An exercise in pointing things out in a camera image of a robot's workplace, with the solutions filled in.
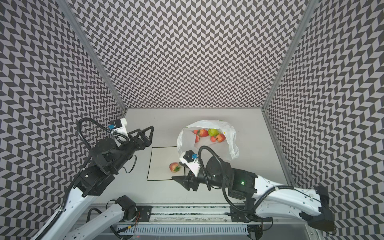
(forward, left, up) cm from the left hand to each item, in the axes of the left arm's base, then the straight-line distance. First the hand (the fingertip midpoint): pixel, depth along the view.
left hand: (148, 130), depth 63 cm
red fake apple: (+17, -36, -33) cm, 51 cm away
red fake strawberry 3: (+14, -20, -30) cm, 39 cm away
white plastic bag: (-4, -35, -9) cm, 36 cm away
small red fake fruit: (+15, -31, -32) cm, 47 cm away
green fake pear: (+20, -31, -30) cm, 47 cm away
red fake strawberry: (-5, -7, -29) cm, 30 cm away
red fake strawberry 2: (+20, -24, -32) cm, 45 cm away
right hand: (-17, -13, -8) cm, 23 cm away
